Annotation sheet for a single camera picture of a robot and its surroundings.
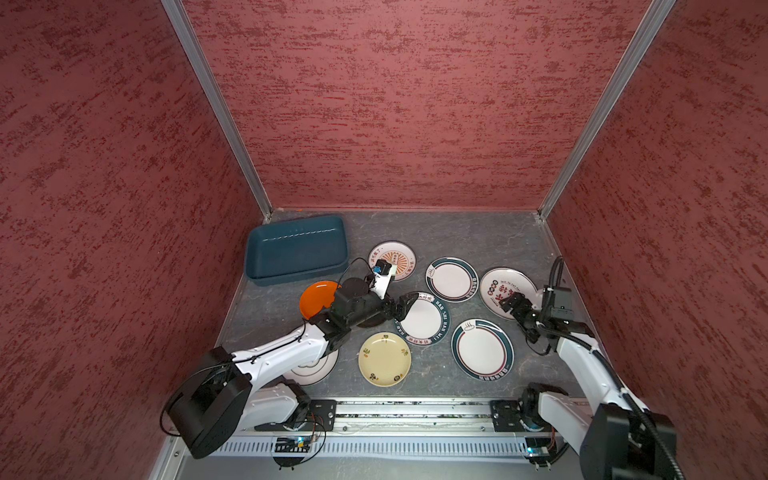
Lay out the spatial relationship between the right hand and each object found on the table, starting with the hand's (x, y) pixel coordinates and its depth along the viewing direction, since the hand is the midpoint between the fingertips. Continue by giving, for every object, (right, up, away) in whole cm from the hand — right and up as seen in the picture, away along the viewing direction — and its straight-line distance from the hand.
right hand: (504, 314), depth 87 cm
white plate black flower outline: (-55, -14, -6) cm, 57 cm away
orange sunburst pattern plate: (-31, +17, +20) cm, 41 cm away
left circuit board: (-58, -28, -16) cm, 66 cm away
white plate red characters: (+4, +7, +13) cm, 16 cm away
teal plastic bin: (-70, +18, +20) cm, 75 cm away
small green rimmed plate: (-12, +8, +15) cm, 21 cm away
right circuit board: (+2, -28, -16) cm, 32 cm away
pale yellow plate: (-36, -12, -3) cm, 38 cm away
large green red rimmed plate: (-7, -10, -1) cm, 12 cm away
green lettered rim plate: (-23, -3, +4) cm, 24 cm away
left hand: (-30, +8, -7) cm, 32 cm away
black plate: (-39, -3, +3) cm, 39 cm away
